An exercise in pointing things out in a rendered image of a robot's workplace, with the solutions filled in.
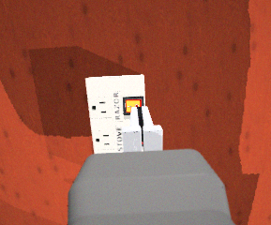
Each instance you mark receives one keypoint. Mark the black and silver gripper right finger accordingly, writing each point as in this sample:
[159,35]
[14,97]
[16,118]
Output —
[151,135]

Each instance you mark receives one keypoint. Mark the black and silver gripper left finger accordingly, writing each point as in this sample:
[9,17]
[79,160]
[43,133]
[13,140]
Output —
[132,135]

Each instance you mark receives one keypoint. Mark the white power strip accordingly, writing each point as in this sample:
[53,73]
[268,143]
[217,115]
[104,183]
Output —
[110,100]

